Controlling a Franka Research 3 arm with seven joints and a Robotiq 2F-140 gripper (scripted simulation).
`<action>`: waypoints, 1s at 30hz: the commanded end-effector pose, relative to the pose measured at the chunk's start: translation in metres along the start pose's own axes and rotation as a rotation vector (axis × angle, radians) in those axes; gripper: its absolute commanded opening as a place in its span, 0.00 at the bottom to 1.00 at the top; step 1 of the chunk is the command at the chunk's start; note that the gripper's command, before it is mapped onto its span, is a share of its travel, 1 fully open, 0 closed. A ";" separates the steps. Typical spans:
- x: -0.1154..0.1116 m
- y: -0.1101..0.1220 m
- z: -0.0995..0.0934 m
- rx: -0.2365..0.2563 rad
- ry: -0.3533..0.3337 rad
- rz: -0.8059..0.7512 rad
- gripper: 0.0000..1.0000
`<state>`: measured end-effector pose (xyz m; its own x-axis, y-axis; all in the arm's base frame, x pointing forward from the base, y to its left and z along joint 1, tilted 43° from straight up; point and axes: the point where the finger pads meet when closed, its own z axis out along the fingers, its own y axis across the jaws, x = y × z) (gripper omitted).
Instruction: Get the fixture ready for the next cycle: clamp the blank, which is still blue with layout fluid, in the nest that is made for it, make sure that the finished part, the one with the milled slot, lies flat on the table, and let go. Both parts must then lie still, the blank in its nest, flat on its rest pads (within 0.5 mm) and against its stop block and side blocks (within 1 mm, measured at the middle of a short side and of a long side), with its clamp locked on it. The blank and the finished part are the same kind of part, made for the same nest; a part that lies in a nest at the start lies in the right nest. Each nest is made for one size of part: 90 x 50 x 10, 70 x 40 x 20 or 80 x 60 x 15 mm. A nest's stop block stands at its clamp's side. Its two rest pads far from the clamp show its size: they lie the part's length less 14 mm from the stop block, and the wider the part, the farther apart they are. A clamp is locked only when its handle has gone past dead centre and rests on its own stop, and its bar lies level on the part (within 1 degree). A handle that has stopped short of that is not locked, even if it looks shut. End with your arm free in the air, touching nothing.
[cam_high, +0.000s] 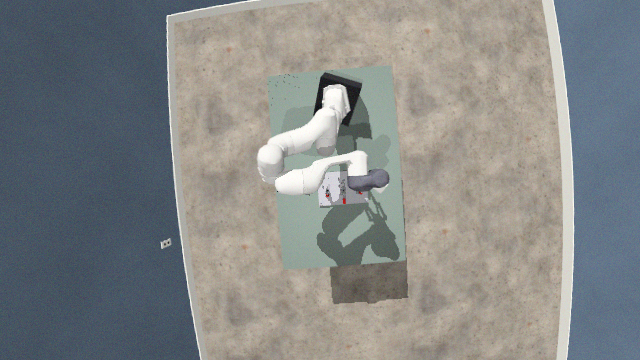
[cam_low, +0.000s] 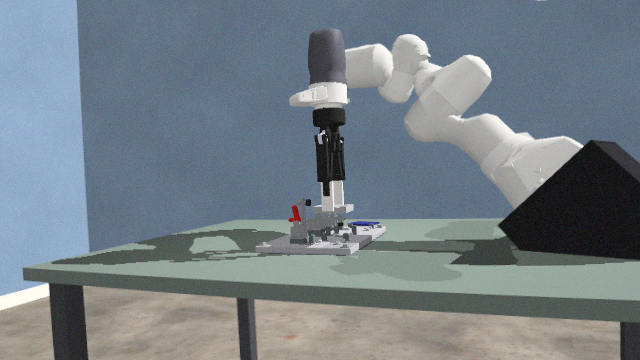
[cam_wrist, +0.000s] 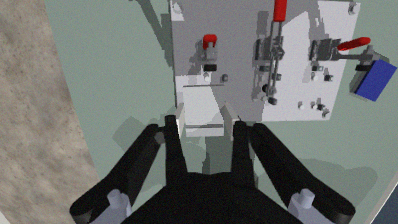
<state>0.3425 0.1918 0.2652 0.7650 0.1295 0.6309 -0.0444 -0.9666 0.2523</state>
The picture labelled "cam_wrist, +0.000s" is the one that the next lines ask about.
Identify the dark blue rectangular plate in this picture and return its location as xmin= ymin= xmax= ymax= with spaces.
xmin=350 ymin=59 xmax=397 ymax=102

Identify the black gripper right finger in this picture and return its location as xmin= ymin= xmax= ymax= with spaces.
xmin=224 ymin=103 xmax=356 ymax=224

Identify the grey fixture plate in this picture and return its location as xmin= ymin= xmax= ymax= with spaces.
xmin=170 ymin=0 xmax=360 ymax=122

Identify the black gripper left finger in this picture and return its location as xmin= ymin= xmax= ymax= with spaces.
xmin=69 ymin=103 xmax=196 ymax=224

